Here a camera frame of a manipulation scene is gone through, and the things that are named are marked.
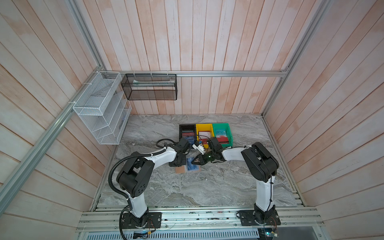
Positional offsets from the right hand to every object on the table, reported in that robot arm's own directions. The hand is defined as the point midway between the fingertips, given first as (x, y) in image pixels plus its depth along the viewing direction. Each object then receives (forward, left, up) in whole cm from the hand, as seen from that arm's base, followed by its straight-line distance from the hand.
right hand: (193, 162), depth 94 cm
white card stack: (+14, -8, +10) cm, 19 cm away
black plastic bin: (+25, +4, +1) cm, 25 cm away
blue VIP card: (-3, +1, -1) cm, 3 cm away
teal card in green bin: (+24, -20, +1) cm, 32 cm away
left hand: (-2, +8, 0) cm, 9 cm away
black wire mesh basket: (+46, +31, +25) cm, 61 cm away
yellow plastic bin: (+24, -8, +6) cm, 26 cm away
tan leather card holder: (-5, +6, +1) cm, 8 cm away
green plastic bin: (+27, -22, +5) cm, 35 cm away
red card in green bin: (+18, -21, 0) cm, 28 cm away
